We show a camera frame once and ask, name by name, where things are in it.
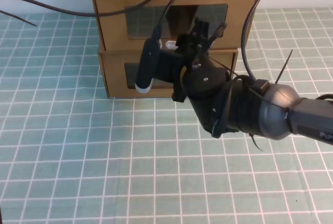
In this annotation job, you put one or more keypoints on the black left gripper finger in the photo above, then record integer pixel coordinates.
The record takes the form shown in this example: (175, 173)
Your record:
(199, 34)

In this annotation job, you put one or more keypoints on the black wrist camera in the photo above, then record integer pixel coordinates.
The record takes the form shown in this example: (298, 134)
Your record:
(156, 63)

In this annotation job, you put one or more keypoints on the lower brown cardboard shoebox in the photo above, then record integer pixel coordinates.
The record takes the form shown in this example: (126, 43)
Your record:
(120, 70)

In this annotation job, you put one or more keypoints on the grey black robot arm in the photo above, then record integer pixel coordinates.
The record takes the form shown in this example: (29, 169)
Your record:
(228, 102)

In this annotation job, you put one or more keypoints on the cyan checkered tablecloth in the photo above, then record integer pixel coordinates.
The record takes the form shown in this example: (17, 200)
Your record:
(70, 154)

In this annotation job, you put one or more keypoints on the brown cardboard drawer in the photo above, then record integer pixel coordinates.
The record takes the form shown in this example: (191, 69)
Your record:
(128, 31)

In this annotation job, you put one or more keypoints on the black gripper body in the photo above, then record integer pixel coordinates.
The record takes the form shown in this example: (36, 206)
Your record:
(201, 82)

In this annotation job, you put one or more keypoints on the white drawer handle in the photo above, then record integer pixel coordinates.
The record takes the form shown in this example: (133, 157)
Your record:
(169, 44)

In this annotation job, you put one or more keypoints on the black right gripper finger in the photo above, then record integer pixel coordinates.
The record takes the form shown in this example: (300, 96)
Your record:
(218, 33)

